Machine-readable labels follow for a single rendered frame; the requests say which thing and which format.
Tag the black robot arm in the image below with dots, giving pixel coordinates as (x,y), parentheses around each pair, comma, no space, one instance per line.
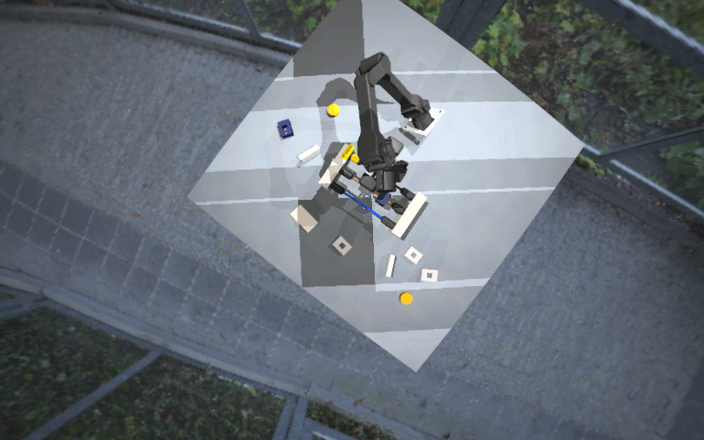
(372,146)

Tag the yellow round disc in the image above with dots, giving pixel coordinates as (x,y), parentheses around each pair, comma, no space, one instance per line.
(333,110)
(406,297)

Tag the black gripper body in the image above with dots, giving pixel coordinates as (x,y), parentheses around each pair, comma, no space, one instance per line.
(369,182)

